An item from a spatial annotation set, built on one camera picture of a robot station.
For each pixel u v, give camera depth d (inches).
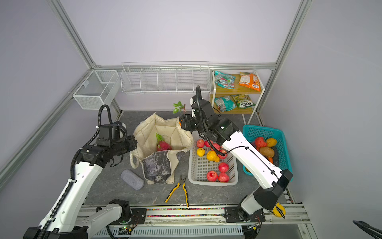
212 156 35.0
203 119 19.0
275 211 29.2
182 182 33.3
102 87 40.1
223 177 31.8
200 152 35.9
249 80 34.1
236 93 42.4
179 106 26.9
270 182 15.5
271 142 36.9
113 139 21.3
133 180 32.5
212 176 31.9
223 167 33.3
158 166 29.3
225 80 33.6
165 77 38.5
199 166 35.4
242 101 39.8
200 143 37.8
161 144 36.0
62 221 14.7
